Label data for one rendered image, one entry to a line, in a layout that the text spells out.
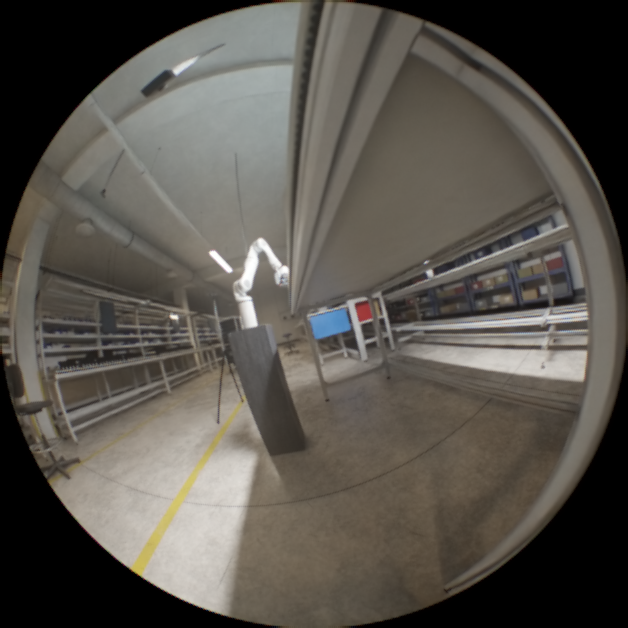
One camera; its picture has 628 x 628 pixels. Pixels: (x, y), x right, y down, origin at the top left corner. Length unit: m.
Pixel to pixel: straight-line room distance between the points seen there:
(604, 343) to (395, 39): 0.20
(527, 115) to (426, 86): 0.13
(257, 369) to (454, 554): 1.25
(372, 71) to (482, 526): 0.97
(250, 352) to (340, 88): 1.10
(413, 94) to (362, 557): 1.02
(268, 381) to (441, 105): 1.20
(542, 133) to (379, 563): 0.88
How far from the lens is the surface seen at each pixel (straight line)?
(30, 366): 3.83
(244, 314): 1.18
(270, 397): 1.15
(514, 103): 0.17
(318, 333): 2.84
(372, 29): 0.15
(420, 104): 0.27
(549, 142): 0.15
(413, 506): 0.90
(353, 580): 0.80
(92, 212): 3.91
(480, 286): 4.48
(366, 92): 0.16
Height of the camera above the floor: 0.78
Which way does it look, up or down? 3 degrees up
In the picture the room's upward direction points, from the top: 15 degrees counter-clockwise
